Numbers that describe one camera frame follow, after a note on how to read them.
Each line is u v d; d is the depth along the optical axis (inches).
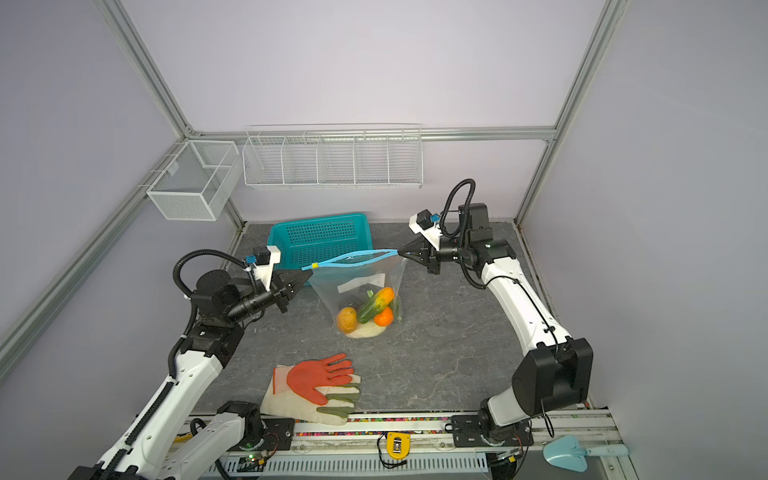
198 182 38.8
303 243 44.1
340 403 30.5
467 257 22.5
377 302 31.6
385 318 32.0
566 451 28.0
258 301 24.2
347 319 31.8
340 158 39.0
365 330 33.3
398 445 27.9
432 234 24.8
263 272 24.0
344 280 31.7
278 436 28.8
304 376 32.7
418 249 26.4
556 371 16.5
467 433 28.9
